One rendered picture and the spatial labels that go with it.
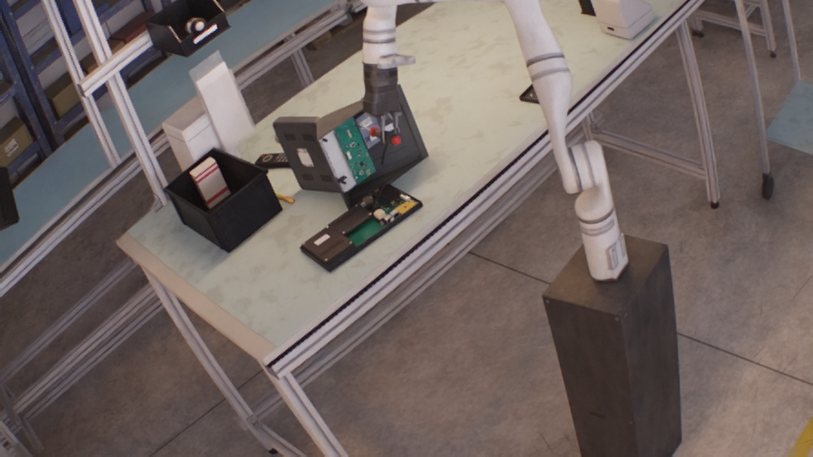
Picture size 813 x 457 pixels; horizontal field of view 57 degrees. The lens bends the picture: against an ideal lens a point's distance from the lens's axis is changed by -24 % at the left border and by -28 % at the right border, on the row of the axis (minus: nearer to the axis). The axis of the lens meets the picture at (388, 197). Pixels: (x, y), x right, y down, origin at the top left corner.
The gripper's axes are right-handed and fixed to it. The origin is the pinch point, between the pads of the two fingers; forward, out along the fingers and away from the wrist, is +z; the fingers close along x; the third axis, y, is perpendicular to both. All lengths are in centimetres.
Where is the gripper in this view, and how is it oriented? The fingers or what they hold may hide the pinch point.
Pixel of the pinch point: (389, 141)
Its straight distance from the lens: 216.4
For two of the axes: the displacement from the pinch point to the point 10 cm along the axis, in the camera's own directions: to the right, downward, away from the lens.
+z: 0.3, 9.4, 3.5
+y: -5.7, -2.7, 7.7
